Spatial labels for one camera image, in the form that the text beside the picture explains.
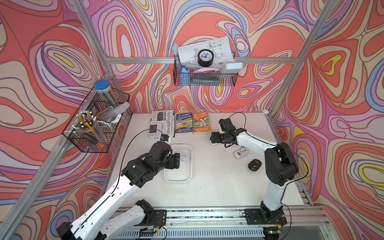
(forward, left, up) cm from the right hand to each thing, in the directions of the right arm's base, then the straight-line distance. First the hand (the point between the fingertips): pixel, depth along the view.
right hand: (217, 141), depth 95 cm
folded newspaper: (+19, +38, -1) cm, 43 cm away
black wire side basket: (-2, +58, +27) cm, 64 cm away
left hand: (-18, +25, +16) cm, 35 cm away
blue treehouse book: (+20, +22, -3) cm, 30 cm away
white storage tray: (-18, +22, -6) cm, 29 cm away
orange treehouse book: (+20, +10, -3) cm, 23 cm away
